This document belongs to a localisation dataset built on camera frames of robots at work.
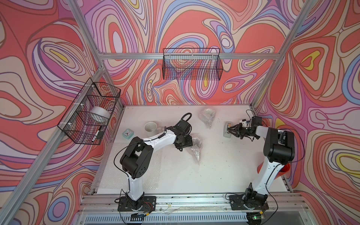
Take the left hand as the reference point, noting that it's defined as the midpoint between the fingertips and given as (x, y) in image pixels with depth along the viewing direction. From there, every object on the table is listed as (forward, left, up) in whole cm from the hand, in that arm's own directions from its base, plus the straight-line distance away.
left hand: (191, 145), depth 90 cm
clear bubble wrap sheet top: (+22, -12, +5) cm, 26 cm away
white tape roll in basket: (+3, +49, +28) cm, 56 cm away
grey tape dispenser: (+10, -25, -2) cm, 27 cm away
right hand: (+12, -27, -1) cm, 30 cm away
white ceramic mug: (+15, +29, -1) cm, 33 cm away
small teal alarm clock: (+11, +45, -2) cm, 47 cm away
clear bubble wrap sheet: (-5, -2, +4) cm, 7 cm away
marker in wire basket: (-6, +52, +20) cm, 56 cm away
